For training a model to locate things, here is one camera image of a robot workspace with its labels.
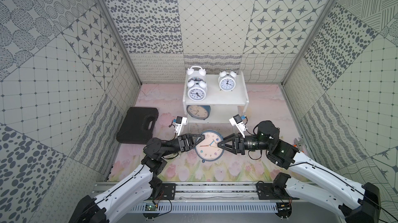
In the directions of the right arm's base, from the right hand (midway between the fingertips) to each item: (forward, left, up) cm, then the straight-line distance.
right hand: (219, 144), depth 63 cm
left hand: (-2, +6, +4) cm, 7 cm away
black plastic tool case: (+20, +47, -19) cm, 55 cm away
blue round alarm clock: (+19, +9, -4) cm, 21 cm away
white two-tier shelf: (+27, -6, -10) cm, 30 cm away
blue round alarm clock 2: (-2, +5, +1) cm, 5 cm away
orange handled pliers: (+12, -49, -27) cm, 57 cm away
